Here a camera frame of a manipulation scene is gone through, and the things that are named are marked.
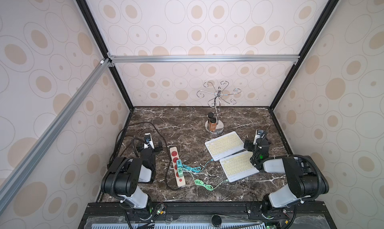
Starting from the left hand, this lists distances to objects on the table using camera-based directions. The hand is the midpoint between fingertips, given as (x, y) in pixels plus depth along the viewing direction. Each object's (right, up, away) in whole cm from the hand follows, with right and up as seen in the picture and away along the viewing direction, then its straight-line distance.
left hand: (154, 136), depth 89 cm
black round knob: (+34, -34, -25) cm, 54 cm away
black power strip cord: (+6, -7, +11) cm, 14 cm away
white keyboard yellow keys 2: (+50, -18, 0) cm, 53 cm away
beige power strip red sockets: (+12, -13, +1) cm, 18 cm away
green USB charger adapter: (+17, -18, -10) cm, 27 cm away
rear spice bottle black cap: (+35, +13, +11) cm, 39 cm away
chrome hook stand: (+38, +20, +3) cm, 43 cm away
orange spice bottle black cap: (+36, +7, +8) cm, 38 cm away
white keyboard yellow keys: (+44, -7, +8) cm, 45 cm away
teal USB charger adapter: (+16, -15, -6) cm, 23 cm away
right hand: (+67, -3, +5) cm, 67 cm away
